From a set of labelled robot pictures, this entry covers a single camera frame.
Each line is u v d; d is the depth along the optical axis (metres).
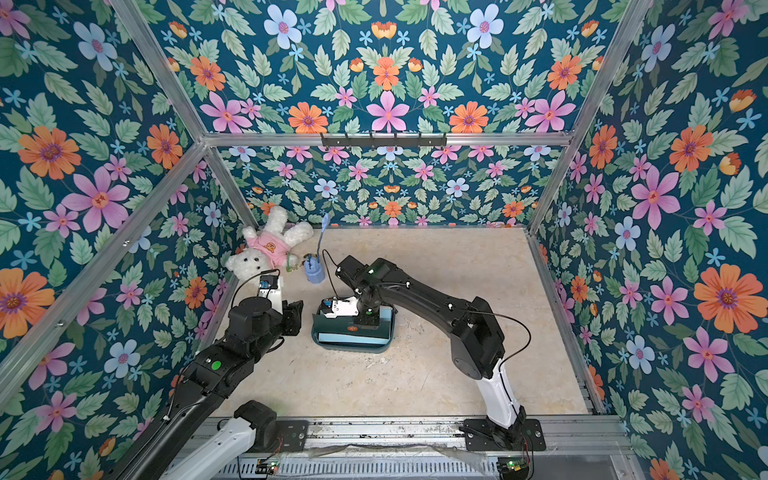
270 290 0.62
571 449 0.74
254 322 0.53
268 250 1.04
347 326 0.82
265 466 0.72
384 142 0.93
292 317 0.65
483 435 0.71
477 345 0.49
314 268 0.98
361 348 0.88
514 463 0.73
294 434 0.74
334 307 0.72
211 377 0.49
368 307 0.69
